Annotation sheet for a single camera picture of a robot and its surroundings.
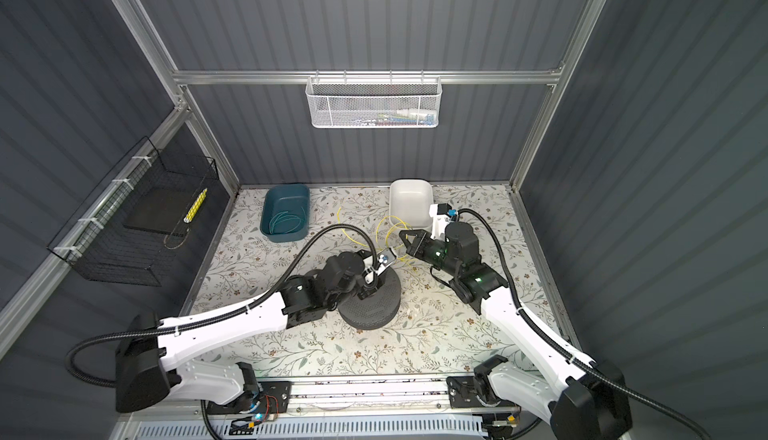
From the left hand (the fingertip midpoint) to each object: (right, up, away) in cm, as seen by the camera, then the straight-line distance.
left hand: (379, 258), depth 75 cm
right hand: (+6, +6, -1) cm, 8 cm away
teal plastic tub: (-35, +11, +30) cm, 47 cm away
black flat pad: (-56, +12, 0) cm, 57 cm away
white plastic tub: (+10, +15, +39) cm, 43 cm away
